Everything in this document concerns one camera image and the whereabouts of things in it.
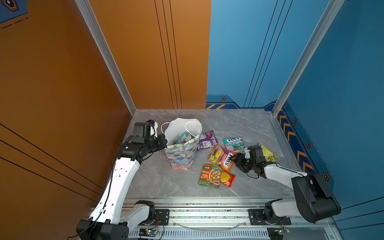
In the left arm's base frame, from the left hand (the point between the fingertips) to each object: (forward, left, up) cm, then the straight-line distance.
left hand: (167, 139), depth 75 cm
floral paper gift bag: (-5, -7, -7) cm, 11 cm away
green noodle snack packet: (-9, -23, -23) cm, 34 cm away
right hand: (-1, -36, -21) cm, 42 cm away
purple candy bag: (+14, -22, -21) cm, 34 cm away
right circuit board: (-36, -54, -26) cm, 70 cm away
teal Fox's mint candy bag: (+9, -8, -11) cm, 16 cm away
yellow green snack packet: (+1, -59, -18) cm, 62 cm away
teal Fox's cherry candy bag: (+11, -41, -21) cm, 47 cm away
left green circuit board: (-37, +8, -26) cm, 46 cm away
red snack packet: (-11, -33, -23) cm, 41 cm away
